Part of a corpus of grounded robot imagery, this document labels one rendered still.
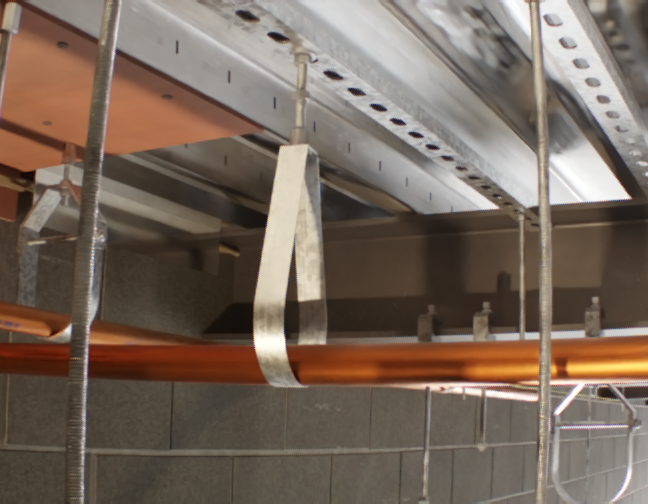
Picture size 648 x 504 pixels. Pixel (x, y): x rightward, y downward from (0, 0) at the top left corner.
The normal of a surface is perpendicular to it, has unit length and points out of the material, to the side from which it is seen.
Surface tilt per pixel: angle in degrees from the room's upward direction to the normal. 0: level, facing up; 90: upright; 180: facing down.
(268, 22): 180
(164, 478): 90
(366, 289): 90
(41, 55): 180
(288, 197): 74
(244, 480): 90
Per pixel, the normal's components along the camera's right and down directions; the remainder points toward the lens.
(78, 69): -0.04, 0.98
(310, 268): -0.31, 0.10
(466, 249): -0.48, -0.18
